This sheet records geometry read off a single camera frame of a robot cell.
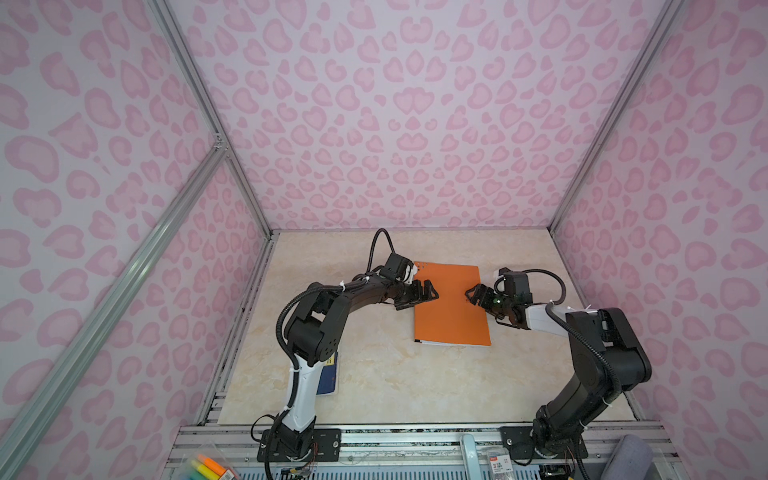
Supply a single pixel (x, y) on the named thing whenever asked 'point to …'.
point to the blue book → (328, 376)
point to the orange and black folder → (451, 318)
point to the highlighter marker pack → (204, 468)
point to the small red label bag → (500, 461)
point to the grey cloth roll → (631, 459)
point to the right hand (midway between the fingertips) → (474, 295)
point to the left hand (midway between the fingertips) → (431, 298)
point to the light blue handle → (471, 457)
